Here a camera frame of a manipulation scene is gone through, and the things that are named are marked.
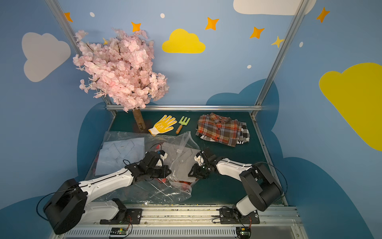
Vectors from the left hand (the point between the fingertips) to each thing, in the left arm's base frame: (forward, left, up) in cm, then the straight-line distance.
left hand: (172, 170), depth 85 cm
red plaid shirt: (+32, -32, 0) cm, 45 cm away
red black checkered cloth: (-6, -6, -4) cm, 9 cm away
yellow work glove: (+38, +12, -6) cm, 40 cm away
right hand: (-1, -12, -3) cm, 12 cm away
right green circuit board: (-28, -38, -8) cm, 48 cm away
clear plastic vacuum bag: (-11, +11, -4) cm, 16 cm away
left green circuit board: (-29, +24, -7) cm, 38 cm away
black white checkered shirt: (+29, -49, -3) cm, 57 cm away
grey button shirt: (+7, -4, -1) cm, 8 cm away
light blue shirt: (+10, +38, -3) cm, 40 cm away
